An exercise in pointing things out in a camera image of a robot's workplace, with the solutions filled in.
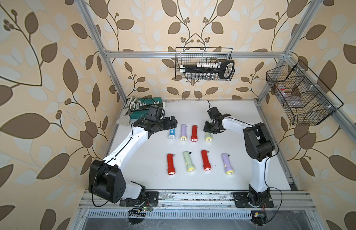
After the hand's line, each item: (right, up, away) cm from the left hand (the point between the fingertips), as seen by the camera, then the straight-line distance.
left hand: (169, 121), depth 82 cm
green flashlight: (+25, -12, +13) cm, 31 cm away
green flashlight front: (+13, -27, 0) cm, 30 cm away
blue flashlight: (+1, -11, +14) cm, 18 cm away
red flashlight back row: (+16, -11, +14) cm, 24 cm away
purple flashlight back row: (+8, -11, +13) cm, 19 cm away
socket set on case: (-29, +10, +26) cm, 40 cm away
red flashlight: (+1, -28, 0) cm, 28 cm away
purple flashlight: (+35, -26, +2) cm, 43 cm away
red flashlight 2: (+22, -27, +2) cm, 35 cm away
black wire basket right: (+72, +12, -9) cm, 74 cm away
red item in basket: (+66, +18, -1) cm, 68 cm away
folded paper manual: (-37, 0, +26) cm, 46 cm away
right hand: (+25, -7, +19) cm, 32 cm away
